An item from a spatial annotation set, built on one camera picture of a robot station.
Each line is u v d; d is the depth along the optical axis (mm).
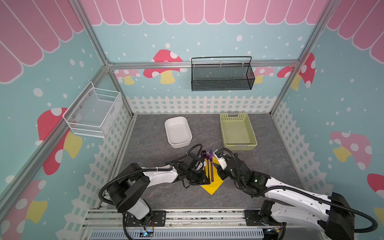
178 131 1088
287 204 508
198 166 749
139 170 496
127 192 442
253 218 741
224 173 682
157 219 747
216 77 933
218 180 868
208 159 944
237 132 1097
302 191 473
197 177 750
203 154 961
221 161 672
